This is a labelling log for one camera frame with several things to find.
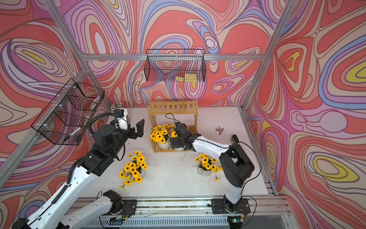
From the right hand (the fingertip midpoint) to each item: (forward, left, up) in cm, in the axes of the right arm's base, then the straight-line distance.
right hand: (179, 143), depth 91 cm
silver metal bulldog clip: (+14, -31, -6) cm, 34 cm away
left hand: (-3, +19, +29) cm, 35 cm away
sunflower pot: (-21, +22, +9) cm, 32 cm away
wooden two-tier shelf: (+12, +1, +21) cm, 24 cm away
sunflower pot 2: (-18, -15, +5) cm, 24 cm away
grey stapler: (+4, -37, -3) cm, 38 cm away
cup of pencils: (+23, +43, +13) cm, 50 cm away
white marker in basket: (-4, +54, +20) cm, 58 cm away
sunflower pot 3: (-2, +11, +13) cm, 17 cm away
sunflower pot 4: (-1, +3, +11) cm, 11 cm away
